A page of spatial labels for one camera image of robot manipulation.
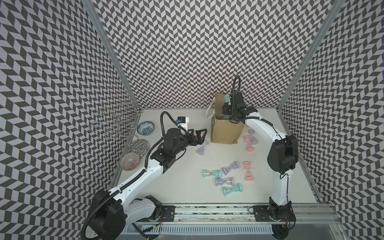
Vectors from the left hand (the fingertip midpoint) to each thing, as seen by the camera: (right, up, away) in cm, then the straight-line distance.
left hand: (201, 131), depth 75 cm
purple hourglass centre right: (+19, -21, +11) cm, 31 cm away
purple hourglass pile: (0, -14, +18) cm, 22 cm away
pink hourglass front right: (+27, -21, +12) cm, 36 cm away
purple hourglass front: (+10, -28, +5) cm, 30 cm away
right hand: (+16, +13, +18) cm, 27 cm away
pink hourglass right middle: (+31, -11, +18) cm, 38 cm away
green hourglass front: (+14, -31, +2) cm, 34 cm away
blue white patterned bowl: (-39, 0, +29) cm, 49 cm away
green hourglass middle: (+9, -24, +8) cm, 27 cm away
